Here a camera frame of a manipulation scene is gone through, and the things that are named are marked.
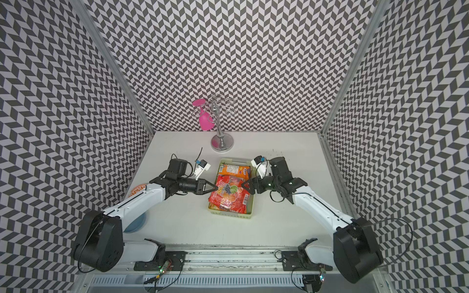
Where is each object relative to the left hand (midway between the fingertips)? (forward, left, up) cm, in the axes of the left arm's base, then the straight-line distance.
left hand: (215, 190), depth 79 cm
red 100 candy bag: (-2, -6, -1) cm, 7 cm away
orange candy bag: (+13, -12, -5) cm, 18 cm away
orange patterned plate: (+6, +41, -9) cm, 42 cm away
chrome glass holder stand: (+39, +1, -12) cm, 40 cm away
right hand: (+2, -15, 0) cm, 15 cm away
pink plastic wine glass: (+42, +9, +3) cm, 43 cm away
